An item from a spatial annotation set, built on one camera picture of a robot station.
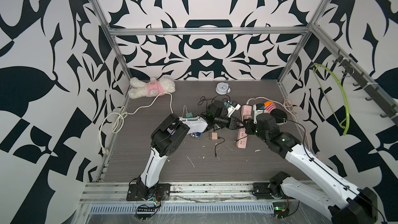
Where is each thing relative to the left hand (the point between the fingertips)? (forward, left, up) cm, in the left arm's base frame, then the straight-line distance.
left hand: (243, 121), depth 85 cm
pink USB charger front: (-3, +16, -9) cm, 19 cm away
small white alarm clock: (+33, +6, -9) cm, 34 cm away
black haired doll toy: (+7, -24, -6) cm, 26 cm away
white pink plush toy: (+30, +52, -4) cm, 60 cm away
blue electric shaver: (-2, +26, -9) cm, 27 cm away
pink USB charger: (+3, -1, +5) cm, 6 cm away
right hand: (-1, 0, +5) cm, 5 cm away
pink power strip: (-9, +2, -5) cm, 11 cm away
